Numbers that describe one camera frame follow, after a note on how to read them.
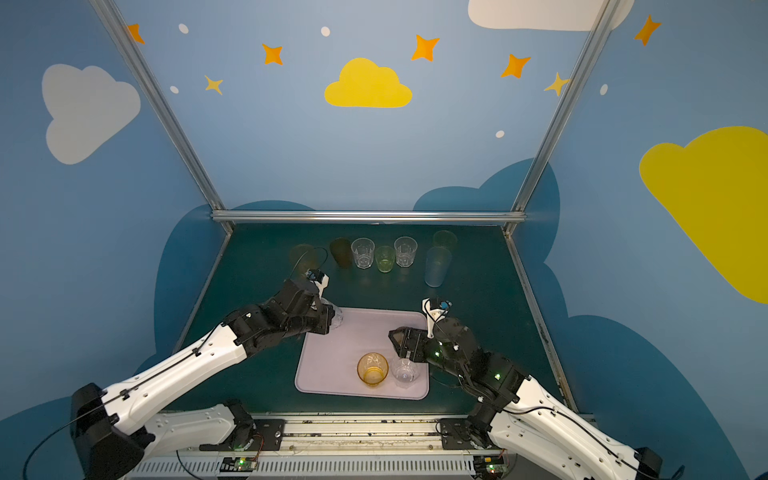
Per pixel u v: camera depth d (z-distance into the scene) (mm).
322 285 704
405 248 1107
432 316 648
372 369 837
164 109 856
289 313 557
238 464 705
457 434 750
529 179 1056
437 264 1030
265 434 749
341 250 1044
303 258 1017
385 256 1078
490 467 706
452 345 506
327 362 852
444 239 1020
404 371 843
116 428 388
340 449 733
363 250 1107
